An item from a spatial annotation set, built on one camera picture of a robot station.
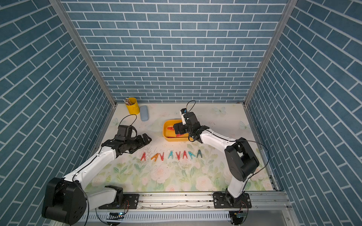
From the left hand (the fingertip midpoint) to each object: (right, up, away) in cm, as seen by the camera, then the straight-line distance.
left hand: (149, 142), depth 85 cm
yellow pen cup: (-19, +21, +23) cm, 36 cm away
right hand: (+19, +11, +5) cm, 22 cm away
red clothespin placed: (+7, -11, +5) cm, 13 cm away
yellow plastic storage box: (+10, +2, +15) cm, 18 cm away
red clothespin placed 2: (+17, -10, +6) cm, 21 cm away
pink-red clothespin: (+21, -9, +6) cm, 24 cm away
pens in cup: (-20, +27, +14) cm, 36 cm away
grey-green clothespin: (+31, -8, +6) cm, 33 cm away
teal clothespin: (+12, -9, +6) cm, 16 cm away
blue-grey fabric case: (-12, +18, +28) cm, 35 cm away
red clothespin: (-5, -10, +6) cm, 13 cm away
